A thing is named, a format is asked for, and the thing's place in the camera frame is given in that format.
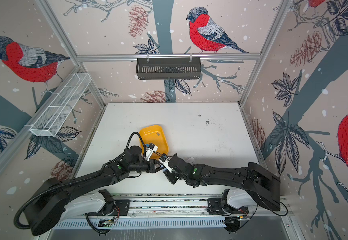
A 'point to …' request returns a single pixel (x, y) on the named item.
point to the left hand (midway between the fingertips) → (163, 168)
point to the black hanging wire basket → (168, 68)
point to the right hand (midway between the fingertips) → (164, 172)
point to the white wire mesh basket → (49, 122)
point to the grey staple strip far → (158, 134)
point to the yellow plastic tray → (154, 134)
